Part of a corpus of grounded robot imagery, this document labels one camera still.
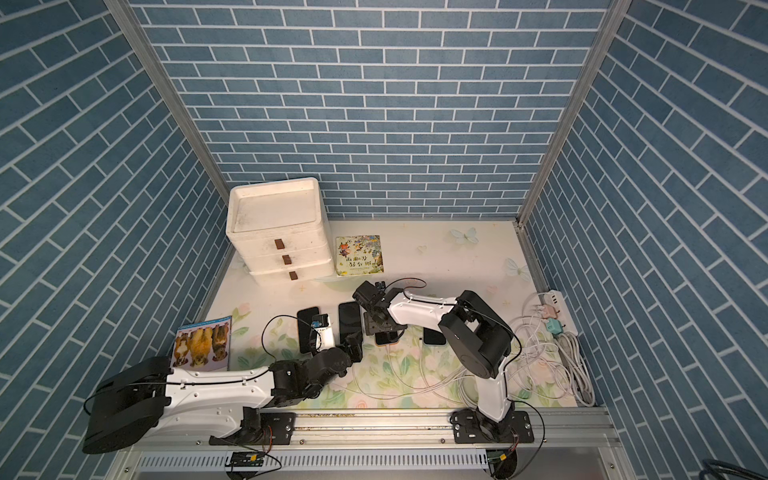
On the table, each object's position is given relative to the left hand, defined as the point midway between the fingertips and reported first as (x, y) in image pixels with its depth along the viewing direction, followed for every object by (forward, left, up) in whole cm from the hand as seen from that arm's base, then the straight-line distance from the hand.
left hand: (359, 340), depth 82 cm
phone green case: (+9, +4, -4) cm, 10 cm away
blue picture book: (+1, +46, -7) cm, 47 cm away
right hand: (+8, -6, -8) cm, 12 cm away
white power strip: (+11, -63, -4) cm, 64 cm away
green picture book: (+35, +4, -6) cm, 36 cm away
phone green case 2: (+3, -21, -5) cm, 22 cm away
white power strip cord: (-4, -53, -5) cm, 53 cm away
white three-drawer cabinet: (+26, +24, +16) cm, 39 cm away
